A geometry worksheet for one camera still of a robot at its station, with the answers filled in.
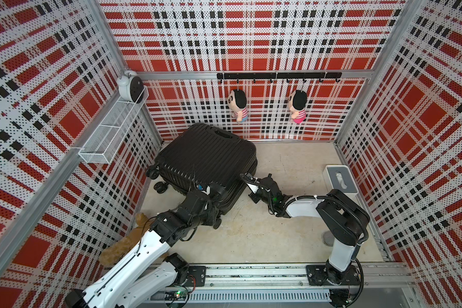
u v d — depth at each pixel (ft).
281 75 2.92
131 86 2.57
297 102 3.13
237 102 2.99
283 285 2.37
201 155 4.65
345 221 1.59
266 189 2.31
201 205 1.84
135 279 1.43
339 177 3.26
